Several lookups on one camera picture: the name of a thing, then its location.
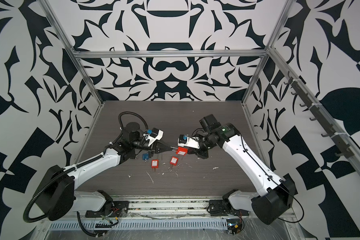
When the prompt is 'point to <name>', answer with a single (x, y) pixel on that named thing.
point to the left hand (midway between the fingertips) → (173, 144)
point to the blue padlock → (145, 157)
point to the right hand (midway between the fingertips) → (191, 148)
